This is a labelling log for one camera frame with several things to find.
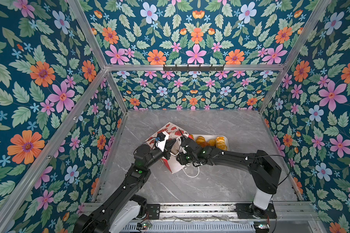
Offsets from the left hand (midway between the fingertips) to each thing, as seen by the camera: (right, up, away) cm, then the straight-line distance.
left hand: (176, 137), depth 71 cm
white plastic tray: (+22, -3, +33) cm, 40 cm away
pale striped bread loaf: (+27, -6, +19) cm, 34 cm away
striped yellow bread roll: (+15, -5, +27) cm, 31 cm away
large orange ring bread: (+22, -6, +25) cm, 34 cm away
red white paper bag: (-1, +1, +11) cm, 11 cm away
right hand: (0, -12, +12) cm, 18 cm away
